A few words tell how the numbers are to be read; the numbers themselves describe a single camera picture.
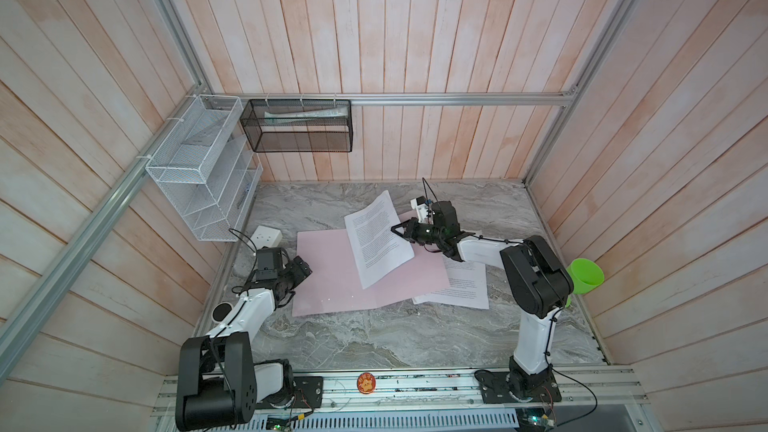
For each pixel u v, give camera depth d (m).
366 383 0.75
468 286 0.92
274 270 0.69
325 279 0.97
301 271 0.82
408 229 0.86
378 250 0.95
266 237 0.99
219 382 0.41
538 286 0.52
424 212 0.88
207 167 0.66
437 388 0.76
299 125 1.05
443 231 0.78
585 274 0.78
